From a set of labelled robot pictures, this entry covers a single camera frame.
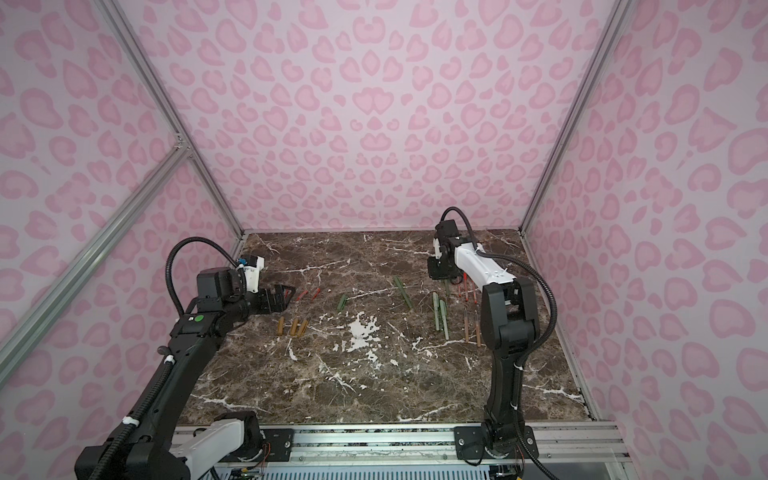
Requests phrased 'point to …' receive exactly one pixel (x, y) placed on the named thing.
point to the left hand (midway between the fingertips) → (280, 285)
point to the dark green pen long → (404, 292)
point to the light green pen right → (444, 312)
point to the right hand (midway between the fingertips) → (438, 270)
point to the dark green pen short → (447, 288)
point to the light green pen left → (435, 298)
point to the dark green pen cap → (341, 302)
